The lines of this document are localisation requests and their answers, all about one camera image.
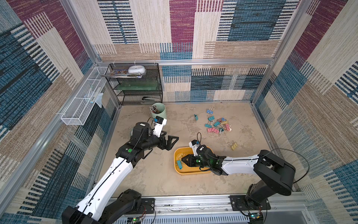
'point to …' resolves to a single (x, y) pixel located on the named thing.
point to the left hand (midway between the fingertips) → (171, 134)
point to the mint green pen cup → (161, 109)
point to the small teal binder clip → (196, 117)
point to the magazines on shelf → (125, 73)
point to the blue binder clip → (209, 111)
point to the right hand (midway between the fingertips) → (181, 158)
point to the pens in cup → (154, 108)
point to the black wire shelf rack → (137, 83)
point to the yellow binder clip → (234, 146)
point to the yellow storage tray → (180, 153)
